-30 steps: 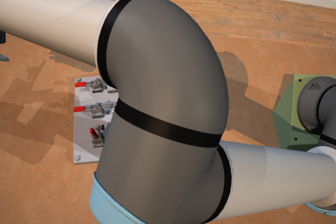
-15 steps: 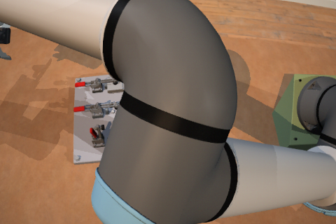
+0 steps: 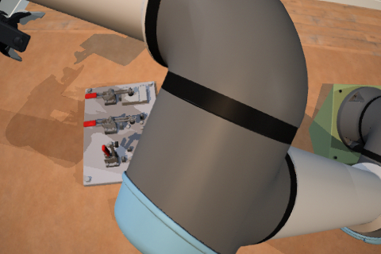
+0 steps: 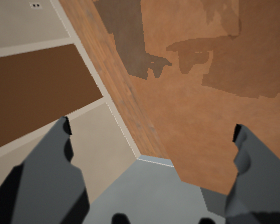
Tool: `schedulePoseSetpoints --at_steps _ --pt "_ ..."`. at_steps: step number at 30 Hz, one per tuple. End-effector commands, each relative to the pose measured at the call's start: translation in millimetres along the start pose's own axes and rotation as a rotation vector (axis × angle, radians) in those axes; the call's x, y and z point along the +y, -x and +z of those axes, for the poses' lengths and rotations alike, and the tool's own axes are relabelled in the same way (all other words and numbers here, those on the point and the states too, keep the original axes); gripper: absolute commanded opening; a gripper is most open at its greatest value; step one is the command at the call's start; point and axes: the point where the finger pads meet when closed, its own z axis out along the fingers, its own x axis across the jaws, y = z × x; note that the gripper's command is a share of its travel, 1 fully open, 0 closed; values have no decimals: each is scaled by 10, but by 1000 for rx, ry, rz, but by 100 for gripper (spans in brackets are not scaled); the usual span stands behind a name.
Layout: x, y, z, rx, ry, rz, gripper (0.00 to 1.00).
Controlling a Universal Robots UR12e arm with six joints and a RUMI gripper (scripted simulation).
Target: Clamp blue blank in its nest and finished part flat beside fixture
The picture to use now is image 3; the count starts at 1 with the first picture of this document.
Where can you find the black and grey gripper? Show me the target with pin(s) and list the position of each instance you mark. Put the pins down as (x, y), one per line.
(22, 17)

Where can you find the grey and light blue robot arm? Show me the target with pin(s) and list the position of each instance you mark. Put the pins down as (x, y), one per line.
(205, 176)

